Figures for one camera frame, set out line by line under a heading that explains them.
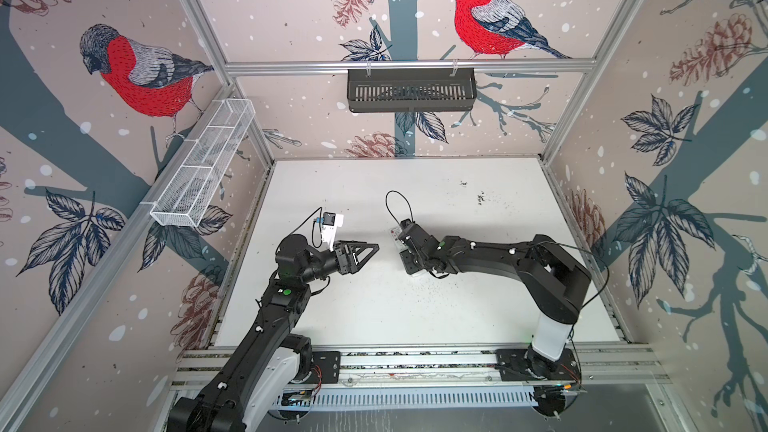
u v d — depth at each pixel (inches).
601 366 29.7
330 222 27.1
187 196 27.9
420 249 27.5
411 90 41.0
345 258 25.6
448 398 27.5
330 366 28.7
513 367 28.6
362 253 30.1
